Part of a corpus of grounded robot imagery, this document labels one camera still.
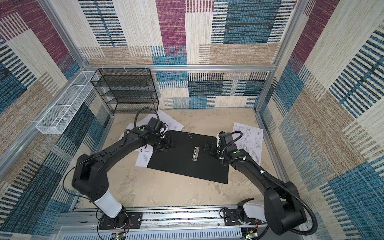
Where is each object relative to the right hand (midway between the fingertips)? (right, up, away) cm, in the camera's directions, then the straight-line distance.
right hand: (208, 152), depth 85 cm
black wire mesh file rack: (-57, +40, +24) cm, 74 cm away
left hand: (-20, +4, 0) cm, 20 cm away
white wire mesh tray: (-72, +18, -15) cm, 76 cm away
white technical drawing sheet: (+30, +5, +16) cm, 35 cm away
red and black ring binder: (-12, -5, +10) cm, 16 cm away
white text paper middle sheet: (-55, +15, +26) cm, 63 cm away
